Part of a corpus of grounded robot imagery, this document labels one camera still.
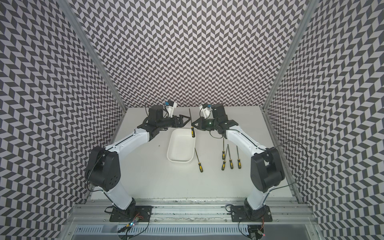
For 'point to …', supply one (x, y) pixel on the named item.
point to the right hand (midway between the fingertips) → (192, 126)
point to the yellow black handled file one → (200, 167)
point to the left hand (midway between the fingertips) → (185, 119)
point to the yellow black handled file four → (231, 162)
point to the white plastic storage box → (182, 146)
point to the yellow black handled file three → (223, 153)
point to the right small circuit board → (259, 233)
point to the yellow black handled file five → (239, 161)
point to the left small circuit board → (136, 219)
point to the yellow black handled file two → (192, 131)
